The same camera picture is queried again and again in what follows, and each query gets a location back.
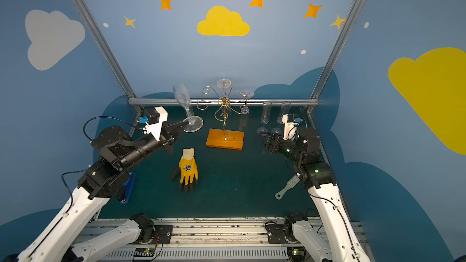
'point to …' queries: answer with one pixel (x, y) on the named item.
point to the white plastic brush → (293, 181)
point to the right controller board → (297, 253)
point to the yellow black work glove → (186, 173)
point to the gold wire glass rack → (223, 138)
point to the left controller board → (144, 252)
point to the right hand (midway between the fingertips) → (270, 132)
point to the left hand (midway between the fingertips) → (185, 117)
